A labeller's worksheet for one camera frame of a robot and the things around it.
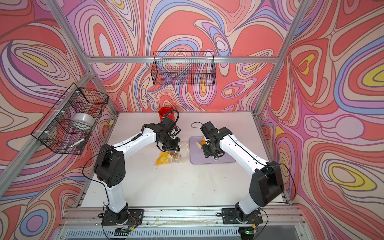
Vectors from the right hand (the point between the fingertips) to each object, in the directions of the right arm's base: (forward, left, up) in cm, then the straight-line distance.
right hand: (212, 156), depth 82 cm
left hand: (+6, +17, -2) cm, 18 cm away
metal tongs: (+10, +8, -3) cm, 13 cm away
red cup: (+36, +31, +2) cm, 48 cm away
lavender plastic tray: (+5, +8, -8) cm, 12 cm away
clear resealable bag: (+4, +22, -6) cm, 23 cm away
